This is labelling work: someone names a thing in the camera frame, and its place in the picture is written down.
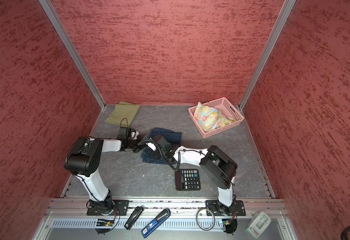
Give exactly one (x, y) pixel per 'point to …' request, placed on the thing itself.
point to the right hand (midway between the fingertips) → (154, 148)
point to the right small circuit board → (230, 226)
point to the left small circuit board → (104, 223)
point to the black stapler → (134, 217)
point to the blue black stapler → (158, 220)
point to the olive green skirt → (123, 110)
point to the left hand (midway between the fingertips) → (149, 145)
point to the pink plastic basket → (223, 104)
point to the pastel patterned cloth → (208, 119)
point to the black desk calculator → (187, 180)
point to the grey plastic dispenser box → (258, 224)
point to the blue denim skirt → (148, 155)
